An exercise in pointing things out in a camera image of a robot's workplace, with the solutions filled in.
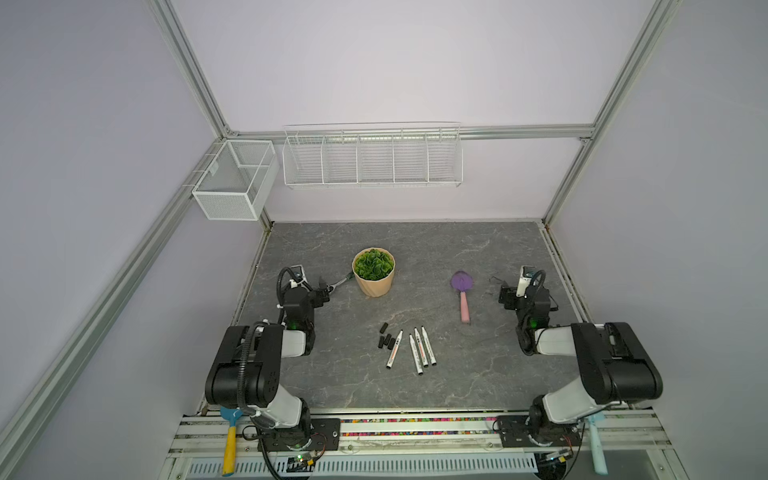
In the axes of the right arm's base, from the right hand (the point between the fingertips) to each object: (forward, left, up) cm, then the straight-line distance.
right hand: (522, 285), depth 93 cm
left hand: (0, +68, +2) cm, 68 cm away
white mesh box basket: (+30, +94, +19) cm, 100 cm away
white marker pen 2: (-20, +34, -7) cm, 40 cm away
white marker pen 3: (-18, +33, -6) cm, 38 cm away
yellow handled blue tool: (-45, +79, -5) cm, 91 cm away
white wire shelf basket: (+45, +46, +18) cm, 67 cm away
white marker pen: (-18, +40, -6) cm, 45 cm away
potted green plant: (+3, +47, +4) cm, 47 cm away
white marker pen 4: (-18, +30, -6) cm, 36 cm away
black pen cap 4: (-16, +41, -7) cm, 45 cm away
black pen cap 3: (-15, +43, -6) cm, 46 cm away
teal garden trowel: (-45, -8, -6) cm, 46 cm away
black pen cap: (-10, +43, -7) cm, 45 cm away
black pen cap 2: (-16, +44, -6) cm, 48 cm away
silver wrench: (+7, +56, -4) cm, 57 cm away
